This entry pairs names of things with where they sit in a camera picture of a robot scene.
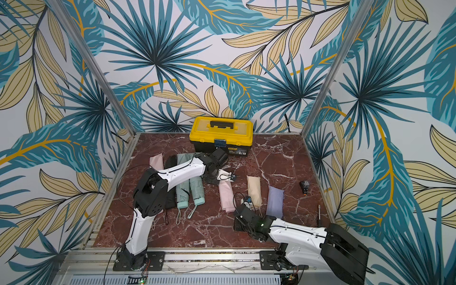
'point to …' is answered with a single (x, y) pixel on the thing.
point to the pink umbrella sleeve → (157, 161)
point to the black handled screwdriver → (319, 221)
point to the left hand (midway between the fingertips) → (214, 176)
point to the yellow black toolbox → (234, 135)
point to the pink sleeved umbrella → (227, 196)
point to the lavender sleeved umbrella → (275, 202)
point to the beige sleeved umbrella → (254, 189)
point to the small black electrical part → (304, 184)
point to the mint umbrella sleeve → (183, 158)
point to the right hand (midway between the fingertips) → (235, 221)
